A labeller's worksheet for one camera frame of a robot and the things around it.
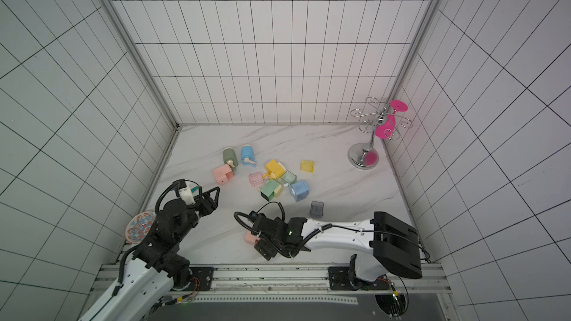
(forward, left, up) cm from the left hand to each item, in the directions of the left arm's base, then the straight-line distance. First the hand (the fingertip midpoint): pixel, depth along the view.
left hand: (214, 194), depth 79 cm
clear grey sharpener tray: (0, -39, -14) cm, 41 cm away
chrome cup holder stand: (+26, -63, -11) cm, 69 cm away
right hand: (-10, -19, -9) cm, 23 cm away
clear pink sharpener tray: (+13, -13, -12) cm, 22 cm away
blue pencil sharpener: (+5, -31, -6) cm, 32 cm away
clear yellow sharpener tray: (+21, -36, -12) cm, 43 cm away
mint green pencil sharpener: (+6, -20, -9) cm, 23 cm away
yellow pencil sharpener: (+17, -21, -10) cm, 29 cm away
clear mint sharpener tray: (+15, -27, -13) cm, 34 cm away
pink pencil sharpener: (-13, -13, -9) cm, 21 cm away
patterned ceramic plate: (-8, +31, -12) cm, 34 cm away
